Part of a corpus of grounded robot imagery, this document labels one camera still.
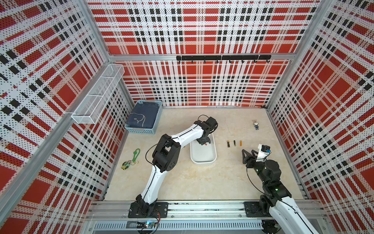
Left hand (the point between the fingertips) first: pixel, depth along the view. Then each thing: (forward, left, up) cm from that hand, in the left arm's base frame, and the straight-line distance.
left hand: (200, 136), depth 97 cm
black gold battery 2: (-3, -24, -5) cm, 25 cm away
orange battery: (-2, -29, -6) cm, 30 cm away
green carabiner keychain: (-19, +46, -3) cm, 50 cm away
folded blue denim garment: (+16, +41, +4) cm, 44 cm away
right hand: (-15, -28, +7) cm, 32 cm away
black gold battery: (-4, -20, -5) cm, 21 cm away
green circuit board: (-49, +26, -3) cm, 55 cm away
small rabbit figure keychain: (+13, -43, -4) cm, 45 cm away
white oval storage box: (-12, -2, -4) cm, 12 cm away
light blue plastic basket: (+5, +38, -1) cm, 38 cm away
